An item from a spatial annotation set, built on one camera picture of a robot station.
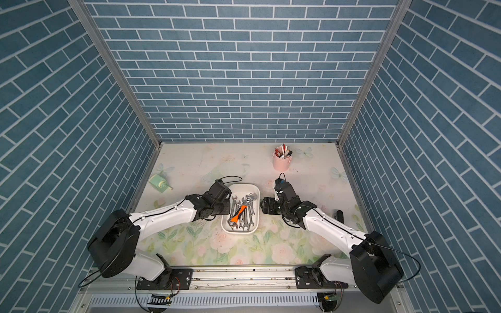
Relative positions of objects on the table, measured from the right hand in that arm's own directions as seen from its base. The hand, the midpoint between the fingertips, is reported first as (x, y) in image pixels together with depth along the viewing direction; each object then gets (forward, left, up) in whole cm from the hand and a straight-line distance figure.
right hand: (266, 205), depth 85 cm
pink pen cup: (+25, -7, +3) cm, 26 cm away
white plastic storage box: (+9, +12, -4) cm, 16 cm away
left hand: (-1, +15, -3) cm, 16 cm away
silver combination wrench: (+7, +8, -7) cm, 13 cm away
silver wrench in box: (+3, +11, -7) cm, 13 cm away
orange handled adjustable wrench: (-6, +15, -7) cm, 17 cm away
